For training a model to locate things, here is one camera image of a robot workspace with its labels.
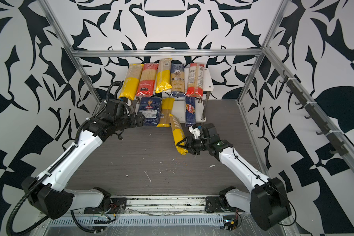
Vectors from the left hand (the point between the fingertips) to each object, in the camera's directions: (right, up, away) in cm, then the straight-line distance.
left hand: (135, 115), depth 77 cm
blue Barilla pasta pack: (+4, +5, +20) cm, 21 cm away
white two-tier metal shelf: (+23, +8, +31) cm, 40 cm away
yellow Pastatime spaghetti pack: (+22, -9, +4) cm, 24 cm away
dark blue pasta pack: (+30, +2, +23) cm, 38 cm away
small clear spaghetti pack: (+15, +8, +30) cm, 34 cm away
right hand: (+22, -15, 0) cm, 27 cm away
